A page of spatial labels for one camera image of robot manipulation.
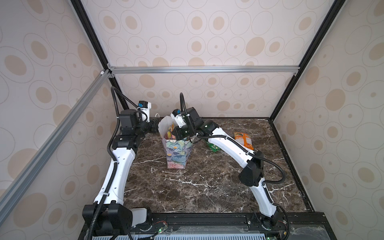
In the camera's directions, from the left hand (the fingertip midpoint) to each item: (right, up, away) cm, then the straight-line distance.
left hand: (162, 116), depth 72 cm
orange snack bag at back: (+50, -13, +31) cm, 60 cm away
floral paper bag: (+7, -19, +7) cm, 21 cm away
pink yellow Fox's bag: (+1, -10, +11) cm, 15 cm away
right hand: (+3, -8, +8) cm, 12 cm away
